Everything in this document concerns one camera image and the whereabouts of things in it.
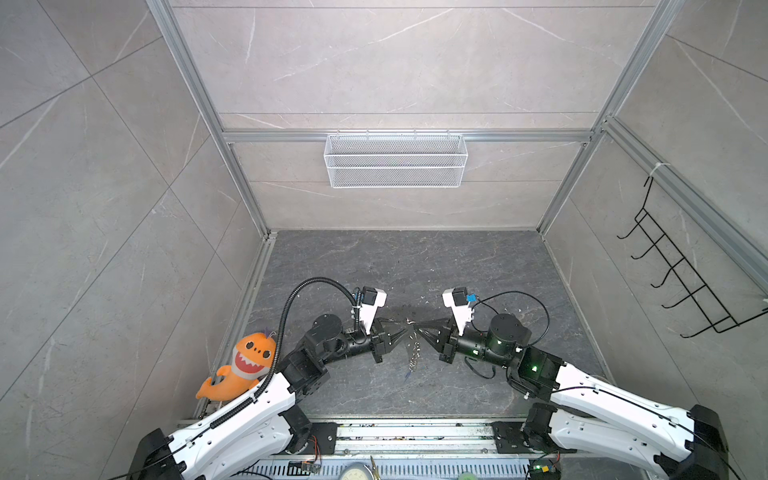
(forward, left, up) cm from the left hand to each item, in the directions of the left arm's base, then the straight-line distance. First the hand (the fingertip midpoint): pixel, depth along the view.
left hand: (412, 325), depth 63 cm
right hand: (0, -1, -1) cm, 2 cm away
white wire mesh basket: (+61, +1, +1) cm, 61 cm away
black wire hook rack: (+9, -63, +5) cm, 64 cm away
